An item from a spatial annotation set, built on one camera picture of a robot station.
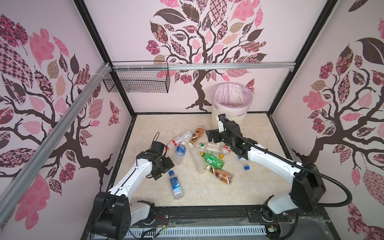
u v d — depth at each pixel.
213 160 0.88
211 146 0.98
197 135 1.00
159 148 0.66
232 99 1.05
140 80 1.22
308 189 0.42
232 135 0.62
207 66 0.96
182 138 1.01
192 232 0.70
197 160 0.94
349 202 0.39
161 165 0.73
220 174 0.83
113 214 0.64
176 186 0.79
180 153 0.92
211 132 0.73
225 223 0.73
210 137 0.74
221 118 0.68
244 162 0.92
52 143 0.52
